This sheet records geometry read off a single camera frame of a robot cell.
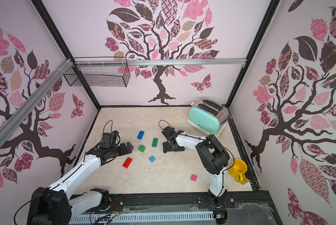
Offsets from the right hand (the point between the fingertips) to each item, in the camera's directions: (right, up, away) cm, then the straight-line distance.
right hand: (172, 147), depth 95 cm
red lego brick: (-29, -8, -7) cm, 31 cm away
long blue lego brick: (-23, +8, +6) cm, 25 cm away
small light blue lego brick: (-13, -6, -7) cm, 16 cm away
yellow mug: (+37, -9, -19) cm, 42 cm away
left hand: (-28, 0, -9) cm, 29 cm away
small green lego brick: (-20, 0, -3) cm, 21 cm away
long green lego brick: (-12, +3, +2) cm, 13 cm away
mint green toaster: (+24, +22, -3) cm, 33 cm away
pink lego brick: (+13, -15, -14) cm, 24 cm away
